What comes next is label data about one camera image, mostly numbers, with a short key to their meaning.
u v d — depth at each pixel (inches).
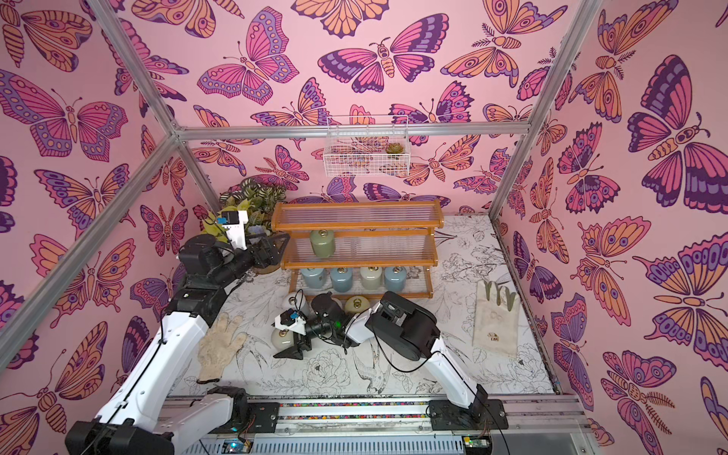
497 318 35.5
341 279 37.0
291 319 28.7
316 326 30.8
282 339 31.4
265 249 25.1
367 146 37.5
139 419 15.3
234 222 24.5
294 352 29.5
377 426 28.8
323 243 33.5
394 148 36.3
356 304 33.6
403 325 22.2
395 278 36.3
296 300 34.4
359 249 43.3
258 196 37.0
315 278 36.5
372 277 36.5
